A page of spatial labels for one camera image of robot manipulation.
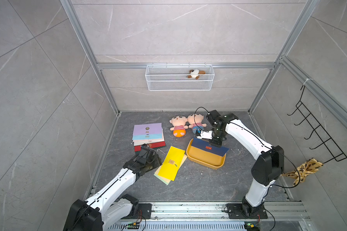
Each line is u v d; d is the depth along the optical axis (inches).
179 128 39.7
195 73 34.4
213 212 29.4
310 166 26.0
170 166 35.5
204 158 35.7
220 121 24.0
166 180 32.9
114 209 21.3
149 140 39.8
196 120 39.7
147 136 41.0
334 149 23.5
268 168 18.3
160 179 33.4
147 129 42.4
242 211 27.9
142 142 40.0
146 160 25.0
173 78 39.6
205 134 30.0
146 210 28.7
